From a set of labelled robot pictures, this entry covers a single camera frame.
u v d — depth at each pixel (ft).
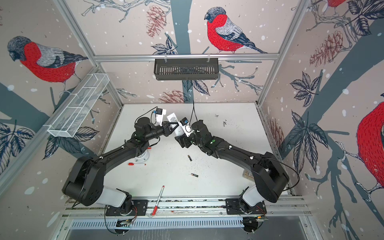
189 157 2.97
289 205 2.49
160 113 2.44
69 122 2.35
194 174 2.76
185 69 3.50
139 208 2.40
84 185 1.40
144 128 2.14
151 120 2.33
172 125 2.56
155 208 2.41
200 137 2.04
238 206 2.15
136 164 2.88
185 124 2.27
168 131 2.44
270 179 1.40
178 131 2.62
